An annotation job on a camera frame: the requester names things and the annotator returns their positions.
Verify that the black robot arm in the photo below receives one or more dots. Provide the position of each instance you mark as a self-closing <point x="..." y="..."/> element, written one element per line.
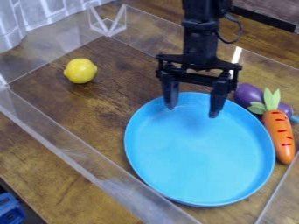
<point x="210" y="10"/>

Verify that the blue plastic object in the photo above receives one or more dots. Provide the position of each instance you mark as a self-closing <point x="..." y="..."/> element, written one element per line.
<point x="11" y="210"/>

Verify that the purple toy eggplant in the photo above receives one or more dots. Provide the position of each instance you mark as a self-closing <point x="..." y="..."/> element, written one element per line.
<point x="249" y="93"/>

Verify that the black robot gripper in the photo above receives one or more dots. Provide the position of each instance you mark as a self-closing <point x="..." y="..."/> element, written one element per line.
<point x="198" y="66"/>

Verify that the clear acrylic enclosure wall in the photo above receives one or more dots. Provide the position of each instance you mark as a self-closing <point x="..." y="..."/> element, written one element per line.
<point x="62" y="129"/>

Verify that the white patterned curtain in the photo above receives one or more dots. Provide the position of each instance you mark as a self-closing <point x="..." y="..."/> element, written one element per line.
<point x="26" y="15"/>

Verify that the yellow toy lemon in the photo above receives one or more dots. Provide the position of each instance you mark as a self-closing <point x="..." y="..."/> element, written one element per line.
<point x="81" y="71"/>

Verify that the blue round plastic tray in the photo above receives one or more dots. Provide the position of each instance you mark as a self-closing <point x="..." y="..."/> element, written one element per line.
<point x="206" y="162"/>

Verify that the orange toy carrot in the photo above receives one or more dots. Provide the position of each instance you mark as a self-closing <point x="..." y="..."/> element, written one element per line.
<point x="277" y="122"/>

